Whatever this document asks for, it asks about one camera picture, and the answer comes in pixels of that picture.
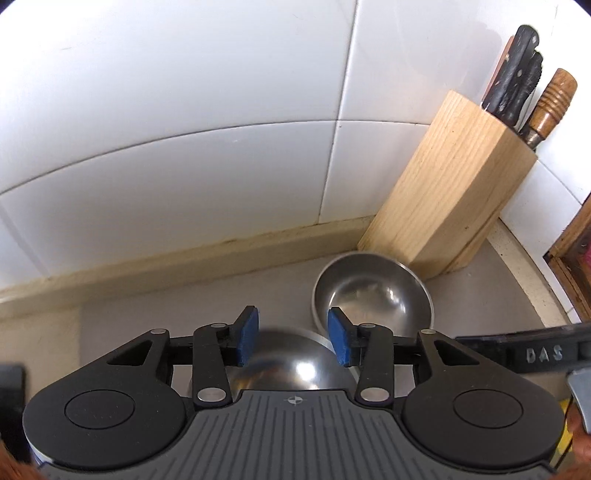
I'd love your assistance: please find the small steel bowl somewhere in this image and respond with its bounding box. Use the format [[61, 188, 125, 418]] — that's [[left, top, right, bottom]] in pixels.
[[311, 251, 435, 340]]

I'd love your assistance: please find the wooden knife block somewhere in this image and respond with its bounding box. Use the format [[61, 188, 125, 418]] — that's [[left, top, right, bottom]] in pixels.
[[357, 90, 539, 281]]

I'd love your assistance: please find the brown wooden frame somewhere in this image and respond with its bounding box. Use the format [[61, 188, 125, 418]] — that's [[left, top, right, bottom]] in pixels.
[[545, 193, 591, 324]]

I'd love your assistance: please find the person's right hand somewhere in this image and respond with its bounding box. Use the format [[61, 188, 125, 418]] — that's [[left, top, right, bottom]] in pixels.
[[556, 406, 591, 480]]

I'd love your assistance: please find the medium steel bowl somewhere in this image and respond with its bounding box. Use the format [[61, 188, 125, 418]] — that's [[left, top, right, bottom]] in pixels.
[[226, 326, 363, 401]]

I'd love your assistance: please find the short black-handled knife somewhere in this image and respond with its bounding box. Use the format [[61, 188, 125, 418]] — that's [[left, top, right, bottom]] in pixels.
[[501, 52, 544, 128]]

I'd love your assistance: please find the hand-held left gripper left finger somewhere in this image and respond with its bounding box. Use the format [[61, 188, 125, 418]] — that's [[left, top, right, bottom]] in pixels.
[[106, 305, 260, 411]]

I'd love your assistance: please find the grey counter mat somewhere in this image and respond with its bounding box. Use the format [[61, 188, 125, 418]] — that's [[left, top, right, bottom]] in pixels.
[[78, 231, 571, 398]]

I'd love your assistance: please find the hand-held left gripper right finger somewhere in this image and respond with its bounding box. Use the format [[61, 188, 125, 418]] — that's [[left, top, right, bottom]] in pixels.
[[326, 307, 481, 409]]

